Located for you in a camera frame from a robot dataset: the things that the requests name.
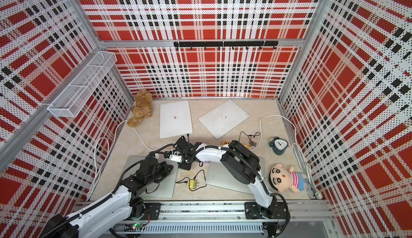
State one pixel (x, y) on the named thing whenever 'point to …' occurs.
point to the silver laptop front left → (166, 188)
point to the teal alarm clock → (279, 146)
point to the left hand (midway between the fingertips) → (176, 166)
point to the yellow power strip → (225, 143)
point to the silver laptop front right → (218, 176)
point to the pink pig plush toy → (282, 179)
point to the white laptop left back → (175, 119)
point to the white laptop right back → (224, 118)
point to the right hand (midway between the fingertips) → (185, 160)
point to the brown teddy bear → (142, 109)
